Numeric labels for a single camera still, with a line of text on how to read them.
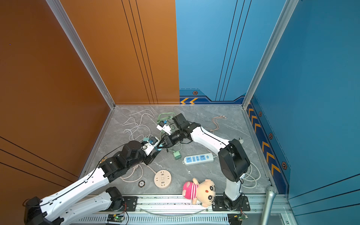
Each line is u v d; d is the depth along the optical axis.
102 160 0.55
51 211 0.40
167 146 0.74
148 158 0.66
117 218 0.71
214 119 1.12
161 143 0.74
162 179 0.79
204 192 0.70
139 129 1.05
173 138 0.71
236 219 0.71
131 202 0.74
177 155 0.89
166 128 0.74
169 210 0.73
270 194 0.74
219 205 0.72
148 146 0.63
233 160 0.48
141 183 0.81
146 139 0.97
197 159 0.87
